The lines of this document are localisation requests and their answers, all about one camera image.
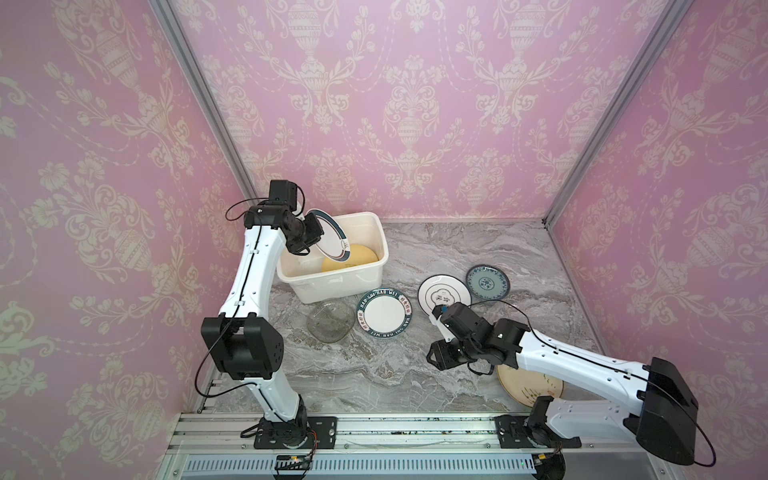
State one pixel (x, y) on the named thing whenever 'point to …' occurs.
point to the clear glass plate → (331, 320)
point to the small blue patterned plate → (487, 282)
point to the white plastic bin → (316, 277)
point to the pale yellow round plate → (359, 255)
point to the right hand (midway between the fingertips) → (433, 357)
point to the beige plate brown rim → (527, 386)
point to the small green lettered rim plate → (384, 313)
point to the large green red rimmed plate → (334, 243)
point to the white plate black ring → (441, 289)
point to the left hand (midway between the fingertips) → (321, 234)
